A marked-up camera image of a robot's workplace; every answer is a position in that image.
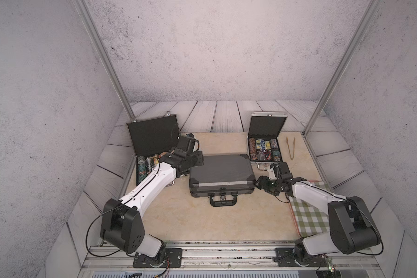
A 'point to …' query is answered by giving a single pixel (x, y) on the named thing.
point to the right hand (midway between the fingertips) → (259, 185)
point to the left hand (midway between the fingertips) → (204, 157)
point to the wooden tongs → (293, 148)
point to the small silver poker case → (263, 146)
